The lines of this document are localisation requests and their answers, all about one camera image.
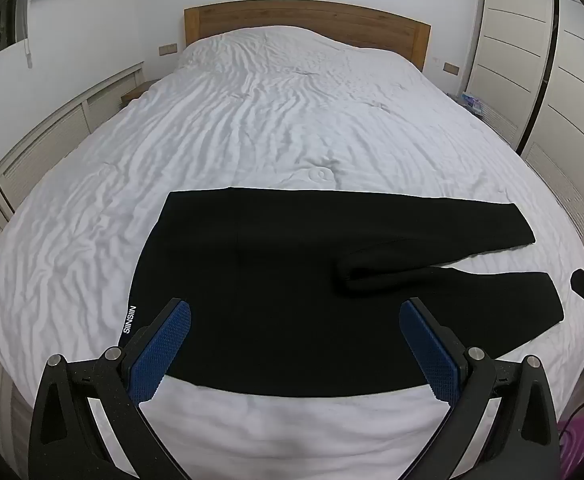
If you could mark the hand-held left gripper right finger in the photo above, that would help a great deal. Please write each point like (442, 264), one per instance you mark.
(431, 355)

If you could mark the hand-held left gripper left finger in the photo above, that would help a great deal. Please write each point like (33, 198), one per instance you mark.
(162, 350)

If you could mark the black pants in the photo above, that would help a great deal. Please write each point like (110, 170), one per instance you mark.
(272, 285)

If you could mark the pink cloth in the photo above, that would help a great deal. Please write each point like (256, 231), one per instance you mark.
(579, 437)

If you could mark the blue packet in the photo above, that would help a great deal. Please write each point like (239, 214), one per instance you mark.
(471, 102)

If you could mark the wooden nightstand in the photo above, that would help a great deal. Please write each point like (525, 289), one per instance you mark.
(134, 92)

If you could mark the white bed duvet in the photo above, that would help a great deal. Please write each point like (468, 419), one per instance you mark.
(272, 110)

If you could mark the wooden headboard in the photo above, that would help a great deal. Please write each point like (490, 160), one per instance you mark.
(297, 15)

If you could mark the beige wall switch panel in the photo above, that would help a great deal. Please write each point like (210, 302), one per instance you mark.
(168, 49)
(451, 68)

